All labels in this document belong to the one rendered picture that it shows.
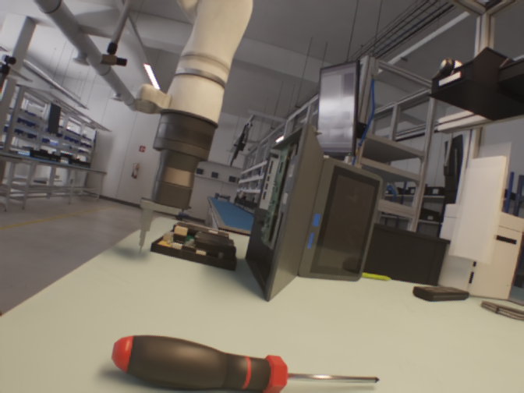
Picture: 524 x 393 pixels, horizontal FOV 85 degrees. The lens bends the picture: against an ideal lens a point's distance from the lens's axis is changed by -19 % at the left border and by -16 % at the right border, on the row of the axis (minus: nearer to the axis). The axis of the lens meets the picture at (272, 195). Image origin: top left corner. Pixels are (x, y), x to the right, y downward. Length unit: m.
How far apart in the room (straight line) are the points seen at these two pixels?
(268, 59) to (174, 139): 5.67
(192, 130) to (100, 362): 0.29
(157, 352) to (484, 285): 0.81
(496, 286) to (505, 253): 0.09
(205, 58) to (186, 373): 0.36
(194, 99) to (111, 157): 11.76
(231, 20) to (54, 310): 0.38
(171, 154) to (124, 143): 11.69
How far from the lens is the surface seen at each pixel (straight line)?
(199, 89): 0.43
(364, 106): 2.24
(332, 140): 1.88
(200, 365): 0.19
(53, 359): 0.21
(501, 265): 0.93
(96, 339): 0.24
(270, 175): 0.61
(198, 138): 0.43
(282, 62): 6.10
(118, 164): 12.08
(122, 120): 12.25
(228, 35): 0.47
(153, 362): 0.18
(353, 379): 0.24
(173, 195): 0.42
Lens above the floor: 1.11
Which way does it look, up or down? 2 degrees up
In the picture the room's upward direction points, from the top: 13 degrees clockwise
